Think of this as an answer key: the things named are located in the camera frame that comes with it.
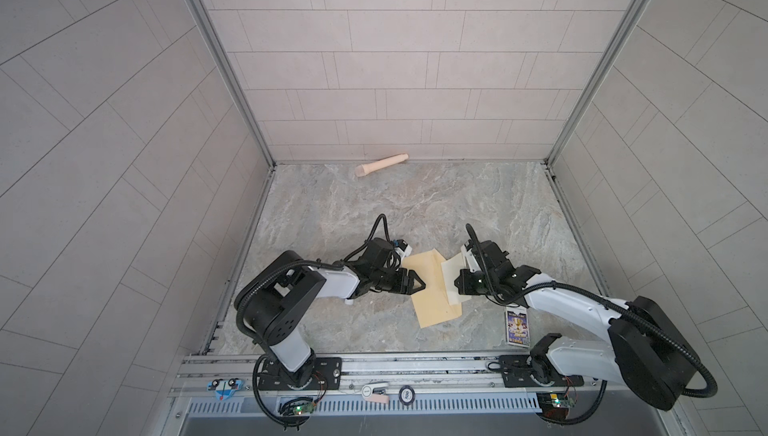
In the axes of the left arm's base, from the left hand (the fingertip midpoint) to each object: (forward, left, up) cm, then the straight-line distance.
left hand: (424, 286), depth 84 cm
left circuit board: (-28, +28, +3) cm, 40 cm away
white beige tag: (-25, +12, +2) cm, 28 cm away
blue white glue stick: (-4, +21, -1) cm, 21 cm away
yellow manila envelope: (-4, -2, -2) cm, 5 cm away
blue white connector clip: (-25, +47, +2) cm, 53 cm away
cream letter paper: (+5, -8, +1) cm, 10 cm away
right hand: (0, -8, 0) cm, 8 cm away
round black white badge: (-25, +5, 0) cm, 26 cm away
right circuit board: (-27, -29, -1) cm, 40 cm away
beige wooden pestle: (+43, +21, +2) cm, 48 cm away
